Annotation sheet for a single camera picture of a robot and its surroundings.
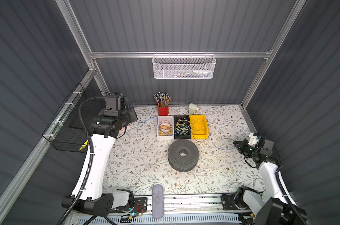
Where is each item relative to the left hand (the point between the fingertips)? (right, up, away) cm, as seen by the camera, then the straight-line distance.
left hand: (131, 112), depth 69 cm
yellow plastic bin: (+44, -13, +33) cm, 57 cm away
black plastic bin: (+24, -16, +28) cm, 40 cm away
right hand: (+59, -18, +14) cm, 63 cm away
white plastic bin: (+19, -3, +36) cm, 40 cm away
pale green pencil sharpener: (+37, +5, +43) cm, 57 cm away
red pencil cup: (+13, +3, +43) cm, 45 cm away
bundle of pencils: (+13, +12, +38) cm, 42 cm away
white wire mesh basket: (+30, +44, +55) cm, 77 cm away
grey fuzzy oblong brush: (+13, -49, +1) cm, 51 cm away
